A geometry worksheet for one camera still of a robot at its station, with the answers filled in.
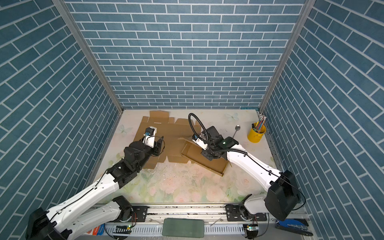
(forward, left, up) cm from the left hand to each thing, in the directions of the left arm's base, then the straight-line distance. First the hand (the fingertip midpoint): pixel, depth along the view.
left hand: (159, 135), depth 76 cm
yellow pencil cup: (+12, -58, -14) cm, 61 cm away
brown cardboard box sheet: (+6, -17, -27) cm, 32 cm away
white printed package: (-37, +27, -24) cm, 52 cm away
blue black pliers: (-38, -66, -19) cm, 78 cm away
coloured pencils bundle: (+16, -60, -9) cm, 63 cm away
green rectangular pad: (-37, -13, -23) cm, 45 cm away
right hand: (-1, -24, -9) cm, 25 cm away
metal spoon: (+22, -50, -22) cm, 59 cm away
